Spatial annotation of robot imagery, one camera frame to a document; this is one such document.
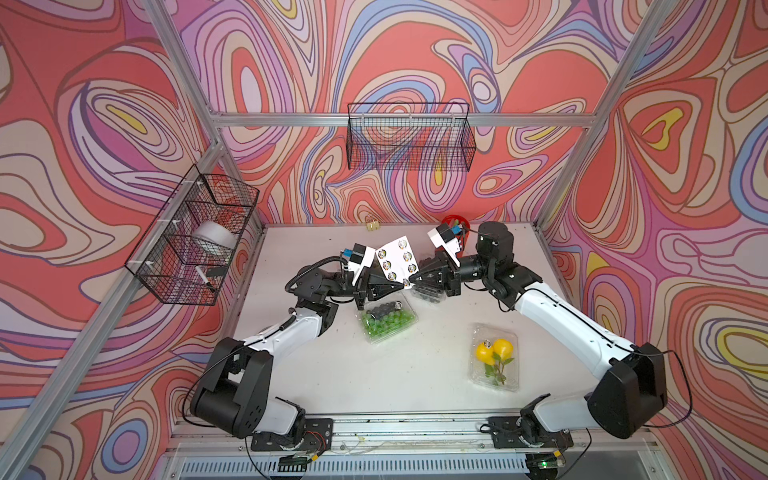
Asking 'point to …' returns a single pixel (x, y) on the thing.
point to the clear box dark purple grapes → (423, 295)
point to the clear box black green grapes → (386, 317)
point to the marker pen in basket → (200, 273)
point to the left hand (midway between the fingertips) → (401, 296)
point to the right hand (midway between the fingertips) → (412, 286)
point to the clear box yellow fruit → (494, 357)
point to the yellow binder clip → (372, 225)
